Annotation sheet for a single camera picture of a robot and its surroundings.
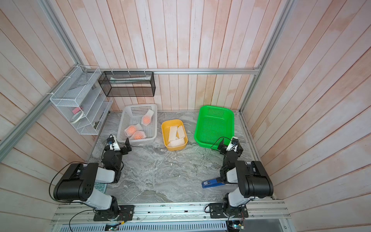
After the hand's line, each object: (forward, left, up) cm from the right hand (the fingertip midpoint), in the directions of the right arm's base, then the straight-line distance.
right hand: (231, 139), depth 89 cm
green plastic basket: (+23, +7, -12) cm, 27 cm away
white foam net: (+11, +39, -8) cm, 41 cm away
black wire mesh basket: (+40, +73, +14) cm, 84 cm away
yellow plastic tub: (+14, +44, -9) cm, 47 cm away
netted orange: (+4, +61, -2) cm, 61 cm away
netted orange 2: (+20, +59, -4) cm, 62 cm away
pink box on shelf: (+6, +92, +20) cm, 94 cm away
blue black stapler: (-23, +10, -12) cm, 28 cm away
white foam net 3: (+2, +35, -8) cm, 36 cm away
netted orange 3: (+9, +68, -2) cm, 68 cm away
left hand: (-2, +70, 0) cm, 70 cm away
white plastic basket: (+28, +73, -6) cm, 78 cm away
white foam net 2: (+11, +32, -7) cm, 35 cm away
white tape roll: (+3, +91, +17) cm, 93 cm away
